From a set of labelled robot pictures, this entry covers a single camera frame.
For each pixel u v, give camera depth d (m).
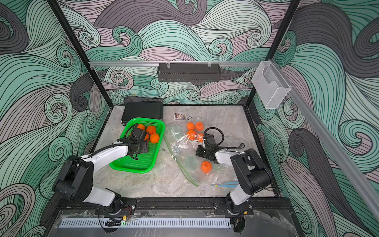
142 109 1.15
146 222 0.70
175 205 0.75
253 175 0.45
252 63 0.96
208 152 0.73
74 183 0.43
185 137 0.95
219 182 0.81
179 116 1.11
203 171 0.84
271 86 0.73
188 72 0.95
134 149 0.66
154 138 0.93
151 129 0.95
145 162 0.90
